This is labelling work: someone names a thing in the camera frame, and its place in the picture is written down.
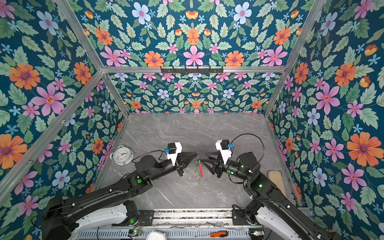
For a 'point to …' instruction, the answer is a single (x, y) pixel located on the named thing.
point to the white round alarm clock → (122, 155)
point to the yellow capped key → (199, 182)
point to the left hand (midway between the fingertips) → (197, 152)
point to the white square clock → (156, 235)
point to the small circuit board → (135, 232)
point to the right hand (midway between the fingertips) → (204, 157)
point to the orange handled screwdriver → (220, 233)
